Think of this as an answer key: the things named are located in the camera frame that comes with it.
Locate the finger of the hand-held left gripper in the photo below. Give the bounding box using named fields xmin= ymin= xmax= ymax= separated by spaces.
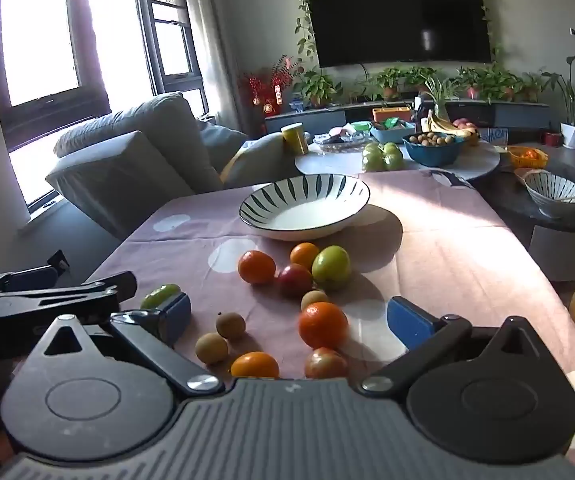
xmin=0 ymin=250 xmax=71 ymax=295
xmin=32 ymin=271 xmax=138 ymax=318

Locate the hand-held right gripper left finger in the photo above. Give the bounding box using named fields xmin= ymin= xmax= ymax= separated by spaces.
xmin=30 ymin=291 xmax=223 ymax=397

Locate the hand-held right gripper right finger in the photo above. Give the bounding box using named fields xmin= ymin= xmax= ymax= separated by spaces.
xmin=360 ymin=296 xmax=551 ymax=397

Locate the small green jujube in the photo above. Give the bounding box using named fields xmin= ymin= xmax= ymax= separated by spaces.
xmin=140 ymin=283 xmax=182 ymax=310

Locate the brown kiwi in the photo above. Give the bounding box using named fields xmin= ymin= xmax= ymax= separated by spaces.
xmin=195 ymin=332 xmax=229 ymax=365

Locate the brown longan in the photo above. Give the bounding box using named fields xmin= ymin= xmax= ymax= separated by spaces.
xmin=216 ymin=312 xmax=246 ymax=340
xmin=301 ymin=289 xmax=329 ymax=311

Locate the large orange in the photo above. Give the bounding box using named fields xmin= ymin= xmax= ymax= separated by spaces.
xmin=298 ymin=302 xmax=349 ymax=351

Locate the red-orange fruit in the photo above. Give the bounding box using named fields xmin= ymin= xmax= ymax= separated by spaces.
xmin=304 ymin=347 xmax=350 ymax=380

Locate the large green jujube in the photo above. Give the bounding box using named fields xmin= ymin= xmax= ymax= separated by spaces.
xmin=311 ymin=245 xmax=351 ymax=291

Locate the dark red fruit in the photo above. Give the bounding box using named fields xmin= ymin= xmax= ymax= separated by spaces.
xmin=277 ymin=263 xmax=314 ymax=298

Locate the striped white bowl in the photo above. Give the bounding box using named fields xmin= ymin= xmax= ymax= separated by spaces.
xmin=238 ymin=173 xmax=371 ymax=241

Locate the pink dotted tablecloth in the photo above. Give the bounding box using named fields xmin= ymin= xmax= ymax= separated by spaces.
xmin=84 ymin=167 xmax=575 ymax=480

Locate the grey sofa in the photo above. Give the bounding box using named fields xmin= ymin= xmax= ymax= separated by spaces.
xmin=46 ymin=91 xmax=313 ymax=241

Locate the dark round coffee table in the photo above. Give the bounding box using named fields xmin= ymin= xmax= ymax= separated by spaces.
xmin=475 ymin=147 xmax=575 ymax=281

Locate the tray of green apples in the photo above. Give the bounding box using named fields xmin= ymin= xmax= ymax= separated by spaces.
xmin=362 ymin=142 xmax=405 ymax=172

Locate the blue bowl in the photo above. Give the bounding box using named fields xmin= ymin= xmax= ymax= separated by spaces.
xmin=401 ymin=131 xmax=467 ymax=167

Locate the round white table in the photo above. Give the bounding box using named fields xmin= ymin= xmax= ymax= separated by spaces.
xmin=295 ymin=137 xmax=501 ymax=183

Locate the grey cushion with yellow piping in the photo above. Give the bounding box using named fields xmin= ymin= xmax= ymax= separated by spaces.
xmin=220 ymin=132 xmax=295 ymax=191

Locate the blue-grey throw pillow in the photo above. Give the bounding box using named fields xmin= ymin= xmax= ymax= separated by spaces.
xmin=196 ymin=119 xmax=249 ymax=181

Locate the pile of longans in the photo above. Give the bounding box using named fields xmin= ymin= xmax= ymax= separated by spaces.
xmin=407 ymin=131 xmax=457 ymax=147

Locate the light blue basket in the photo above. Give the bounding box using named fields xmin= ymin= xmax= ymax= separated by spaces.
xmin=370 ymin=120 xmax=417 ymax=144

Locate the small striped bowl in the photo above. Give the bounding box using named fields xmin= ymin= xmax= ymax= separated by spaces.
xmin=524 ymin=170 xmax=575 ymax=219

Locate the glass plate of snacks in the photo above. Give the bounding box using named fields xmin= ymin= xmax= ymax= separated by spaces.
xmin=314 ymin=130 xmax=372 ymax=150

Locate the orange plastic basket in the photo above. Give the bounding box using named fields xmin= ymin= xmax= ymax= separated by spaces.
xmin=509 ymin=145 xmax=549 ymax=169

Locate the bunch of bananas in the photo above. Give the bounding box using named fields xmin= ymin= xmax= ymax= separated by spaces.
xmin=426 ymin=109 xmax=478 ymax=141

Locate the orange box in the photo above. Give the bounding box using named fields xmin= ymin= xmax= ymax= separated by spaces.
xmin=372 ymin=106 xmax=412 ymax=124

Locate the yellow can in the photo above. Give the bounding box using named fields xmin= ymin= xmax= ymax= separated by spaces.
xmin=281 ymin=123 xmax=309 ymax=156

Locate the grey television cabinet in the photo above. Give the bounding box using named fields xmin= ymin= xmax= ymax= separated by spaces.
xmin=264 ymin=100 xmax=551 ymax=136

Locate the spider plant in vase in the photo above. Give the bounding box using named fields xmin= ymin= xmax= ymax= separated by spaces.
xmin=422 ymin=75 xmax=463 ymax=123

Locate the potted green plant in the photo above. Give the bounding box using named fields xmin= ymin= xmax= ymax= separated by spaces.
xmin=457 ymin=66 xmax=493 ymax=101
xmin=487 ymin=67 xmax=523 ymax=103
xmin=295 ymin=67 xmax=343 ymax=108
xmin=520 ymin=72 xmax=545 ymax=103
xmin=370 ymin=67 xmax=411 ymax=101
xmin=407 ymin=66 xmax=438 ymax=93

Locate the large dark-framed window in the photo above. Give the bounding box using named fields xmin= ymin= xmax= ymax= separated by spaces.
xmin=0 ymin=0 xmax=113 ymax=216

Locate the tall plant in white pot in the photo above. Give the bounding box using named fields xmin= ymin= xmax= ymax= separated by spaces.
xmin=542 ymin=55 xmax=575 ymax=150

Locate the red berry decoration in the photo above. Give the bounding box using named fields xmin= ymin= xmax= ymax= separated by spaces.
xmin=238 ymin=55 xmax=304 ymax=116

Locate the narrow dark-framed window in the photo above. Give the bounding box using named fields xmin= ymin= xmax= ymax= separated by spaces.
xmin=132 ymin=0 xmax=209 ymax=126

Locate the beige curtain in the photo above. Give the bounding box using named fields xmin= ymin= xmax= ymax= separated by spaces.
xmin=182 ymin=0 xmax=245 ymax=136

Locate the black wall television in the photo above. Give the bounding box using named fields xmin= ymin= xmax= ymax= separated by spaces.
xmin=302 ymin=0 xmax=492 ymax=68

